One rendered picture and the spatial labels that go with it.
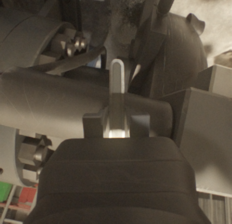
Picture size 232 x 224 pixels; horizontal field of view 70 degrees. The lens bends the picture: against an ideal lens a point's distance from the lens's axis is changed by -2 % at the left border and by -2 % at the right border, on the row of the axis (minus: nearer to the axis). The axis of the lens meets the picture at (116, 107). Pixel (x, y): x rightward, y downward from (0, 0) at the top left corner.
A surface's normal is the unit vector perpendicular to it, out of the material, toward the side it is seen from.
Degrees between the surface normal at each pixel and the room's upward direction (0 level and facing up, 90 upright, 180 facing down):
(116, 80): 49
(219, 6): 0
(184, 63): 87
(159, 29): 95
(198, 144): 68
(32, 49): 89
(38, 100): 72
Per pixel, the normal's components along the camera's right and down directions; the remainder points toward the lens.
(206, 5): -0.18, 0.88
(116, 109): -0.01, 0.26
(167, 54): -0.41, -0.46
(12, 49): 0.14, -0.36
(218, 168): 0.07, -0.04
